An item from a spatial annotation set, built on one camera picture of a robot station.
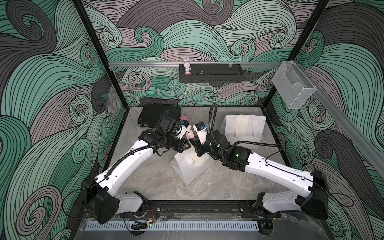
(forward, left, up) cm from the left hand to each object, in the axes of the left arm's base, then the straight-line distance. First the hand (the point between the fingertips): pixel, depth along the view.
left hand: (190, 144), depth 73 cm
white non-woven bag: (-8, +1, -8) cm, 11 cm away
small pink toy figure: (+35, +4, -20) cm, 40 cm away
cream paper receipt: (-5, -4, -7) cm, 10 cm away
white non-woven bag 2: (+14, -38, -2) cm, 40 cm away
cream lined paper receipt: (+14, -30, -3) cm, 33 cm away
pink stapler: (+2, 0, +7) cm, 7 cm away
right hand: (0, 0, +3) cm, 4 cm away
